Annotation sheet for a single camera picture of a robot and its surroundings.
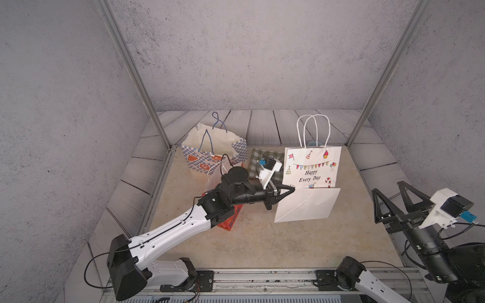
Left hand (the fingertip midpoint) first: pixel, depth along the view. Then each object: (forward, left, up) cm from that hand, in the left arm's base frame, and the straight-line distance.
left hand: (295, 193), depth 57 cm
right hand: (-5, -20, +10) cm, 23 cm away
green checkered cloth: (+48, +7, -34) cm, 59 cm away
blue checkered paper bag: (+30, +32, -8) cm, 45 cm away
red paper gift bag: (+4, +22, -34) cm, 41 cm away
